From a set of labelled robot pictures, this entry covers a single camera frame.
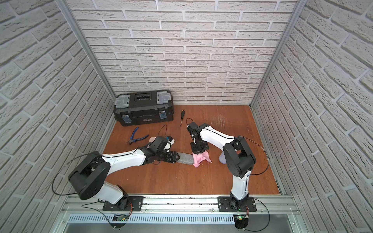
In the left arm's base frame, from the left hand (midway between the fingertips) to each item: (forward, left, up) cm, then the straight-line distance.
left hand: (177, 155), depth 87 cm
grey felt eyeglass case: (-2, -5, +1) cm, 6 cm away
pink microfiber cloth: (-2, -13, +1) cm, 13 cm away
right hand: (+3, -14, -1) cm, 14 cm away
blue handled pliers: (+13, +32, -3) cm, 35 cm away
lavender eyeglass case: (-2, -28, 0) cm, 28 cm away
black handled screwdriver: (+36, -2, -4) cm, 36 cm away
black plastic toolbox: (+29, +24, +12) cm, 40 cm away
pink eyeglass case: (+12, +18, -1) cm, 22 cm away
